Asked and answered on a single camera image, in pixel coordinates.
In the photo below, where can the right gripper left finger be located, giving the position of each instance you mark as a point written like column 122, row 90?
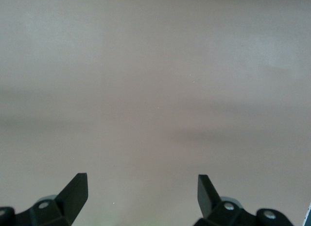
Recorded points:
column 70, row 201

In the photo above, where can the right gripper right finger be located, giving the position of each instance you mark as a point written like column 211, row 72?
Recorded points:
column 209, row 201

